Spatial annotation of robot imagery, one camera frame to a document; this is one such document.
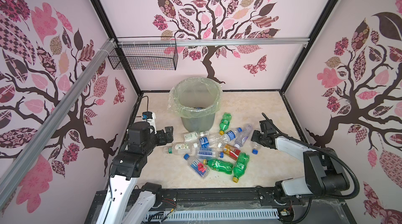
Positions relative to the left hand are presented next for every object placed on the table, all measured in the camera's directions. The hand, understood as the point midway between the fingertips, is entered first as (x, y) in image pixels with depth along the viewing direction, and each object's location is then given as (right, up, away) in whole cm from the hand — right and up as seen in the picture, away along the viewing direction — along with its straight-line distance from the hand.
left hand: (164, 132), depth 70 cm
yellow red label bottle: (+34, -14, +15) cm, 39 cm away
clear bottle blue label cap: (+34, -6, +20) cm, 40 cm away
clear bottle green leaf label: (+7, -12, +15) cm, 20 cm away
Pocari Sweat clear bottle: (+18, -9, +17) cm, 27 cm away
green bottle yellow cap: (+37, -19, +8) cm, 42 cm away
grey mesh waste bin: (+17, +1, +17) cm, 25 cm away
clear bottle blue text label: (+21, -14, +13) cm, 29 cm away
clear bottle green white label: (+12, -6, +20) cm, 24 cm away
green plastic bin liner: (+12, +18, +25) cm, 33 cm away
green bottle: (+31, +1, +26) cm, 40 cm away
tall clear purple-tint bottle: (+40, -7, +19) cm, 45 cm away
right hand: (+51, -6, +24) cm, 57 cm away
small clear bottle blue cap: (+48, -12, +18) cm, 53 cm away
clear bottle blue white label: (+15, +11, +30) cm, 35 cm away
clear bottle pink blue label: (+16, -20, +9) cm, 27 cm away
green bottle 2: (+29, -20, +8) cm, 35 cm away
